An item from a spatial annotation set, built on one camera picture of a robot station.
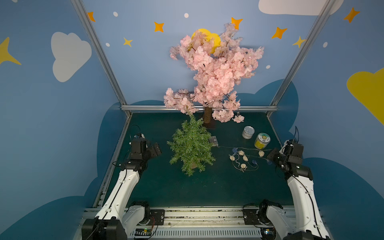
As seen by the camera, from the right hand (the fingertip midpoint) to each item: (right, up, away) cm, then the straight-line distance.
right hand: (274, 151), depth 79 cm
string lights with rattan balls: (-14, -9, +15) cm, 22 cm away
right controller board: (-7, -40, -6) cm, 41 cm away
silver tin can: (-5, +10, +25) cm, 27 cm away
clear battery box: (-30, +4, +27) cm, 40 cm away
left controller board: (-69, -39, -7) cm, 80 cm away
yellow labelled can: (+1, +4, +16) cm, 17 cm away
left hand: (-68, +2, +4) cm, 68 cm away
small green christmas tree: (-45, +4, -9) cm, 46 cm away
